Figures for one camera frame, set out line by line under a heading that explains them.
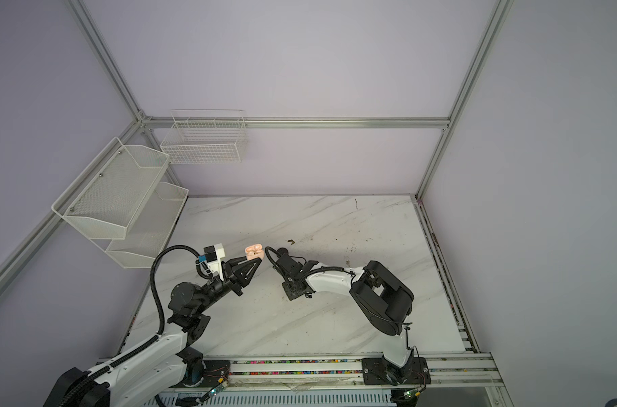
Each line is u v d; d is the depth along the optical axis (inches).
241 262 26.4
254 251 26.8
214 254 24.2
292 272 28.0
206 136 37.6
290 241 41.0
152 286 23.8
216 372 29.0
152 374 21.9
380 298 19.1
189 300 22.2
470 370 30.1
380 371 28.7
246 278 26.1
